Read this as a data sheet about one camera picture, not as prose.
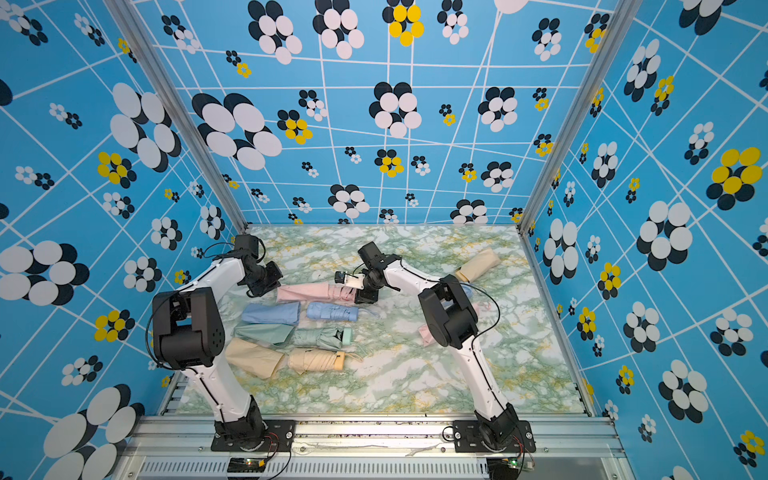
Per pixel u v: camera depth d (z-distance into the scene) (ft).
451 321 1.96
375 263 2.70
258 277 2.71
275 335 2.90
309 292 3.14
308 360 2.70
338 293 3.16
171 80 2.67
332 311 3.04
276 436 2.39
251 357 2.76
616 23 2.28
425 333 2.91
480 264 3.53
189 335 1.65
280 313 2.99
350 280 2.92
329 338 2.83
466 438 2.38
